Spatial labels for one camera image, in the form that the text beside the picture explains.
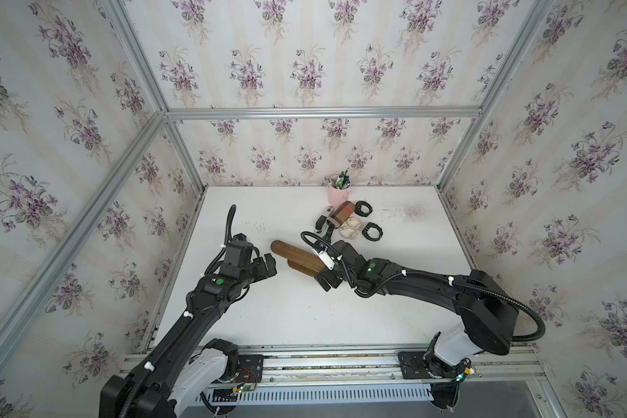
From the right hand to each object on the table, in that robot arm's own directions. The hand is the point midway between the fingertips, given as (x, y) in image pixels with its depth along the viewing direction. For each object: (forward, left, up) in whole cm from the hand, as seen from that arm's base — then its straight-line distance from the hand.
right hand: (328, 264), depth 85 cm
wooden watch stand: (+1, +9, -1) cm, 9 cm away
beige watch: (+19, -9, -8) cm, 22 cm away
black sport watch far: (+29, -13, -5) cm, 32 cm away
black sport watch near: (+21, -17, -6) cm, 27 cm away
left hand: (-3, +21, +4) cm, 21 cm away
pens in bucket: (+37, -6, +2) cm, 38 cm away
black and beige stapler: (+22, +2, -5) cm, 23 cm away
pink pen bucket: (+32, -4, -1) cm, 32 cm away
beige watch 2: (+24, -12, -9) cm, 28 cm away
